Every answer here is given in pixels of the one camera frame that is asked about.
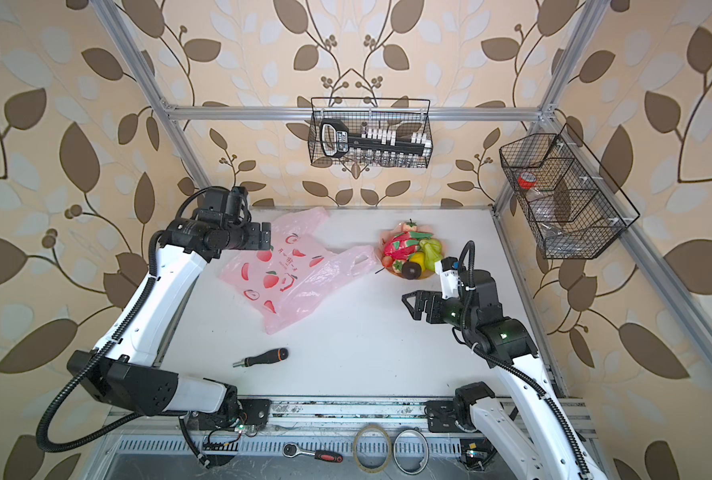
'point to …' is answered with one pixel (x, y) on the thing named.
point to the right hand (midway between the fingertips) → (419, 301)
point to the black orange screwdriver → (271, 356)
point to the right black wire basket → (572, 204)
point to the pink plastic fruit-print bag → (285, 282)
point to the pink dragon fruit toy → (401, 246)
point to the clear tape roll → (369, 427)
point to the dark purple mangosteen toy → (411, 270)
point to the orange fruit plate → (426, 273)
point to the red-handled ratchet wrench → (291, 450)
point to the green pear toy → (433, 252)
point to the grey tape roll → (427, 455)
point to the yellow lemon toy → (418, 257)
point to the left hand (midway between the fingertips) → (255, 231)
